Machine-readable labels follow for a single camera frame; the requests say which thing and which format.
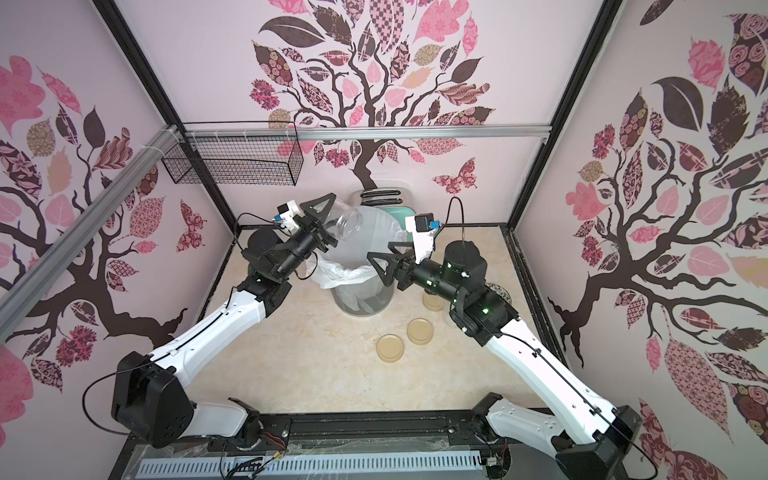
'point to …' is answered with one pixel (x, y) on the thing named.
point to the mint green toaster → (393, 197)
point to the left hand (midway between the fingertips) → (343, 209)
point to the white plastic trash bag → (346, 262)
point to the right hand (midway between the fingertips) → (381, 248)
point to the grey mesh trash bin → (364, 298)
